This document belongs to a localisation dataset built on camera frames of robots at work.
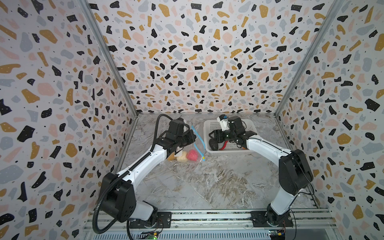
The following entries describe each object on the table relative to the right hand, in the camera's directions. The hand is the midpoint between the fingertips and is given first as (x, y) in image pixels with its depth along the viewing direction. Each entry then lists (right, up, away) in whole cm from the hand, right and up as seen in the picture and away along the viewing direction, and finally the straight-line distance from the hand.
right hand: (211, 131), depth 88 cm
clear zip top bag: (-8, -8, +1) cm, 11 cm away
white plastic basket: (+28, +3, +15) cm, 32 cm away
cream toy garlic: (-16, -16, +2) cm, 23 cm away
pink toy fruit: (-11, -14, -2) cm, 18 cm away
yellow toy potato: (-24, -16, +2) cm, 29 cm away
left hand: (-8, -1, -8) cm, 11 cm away
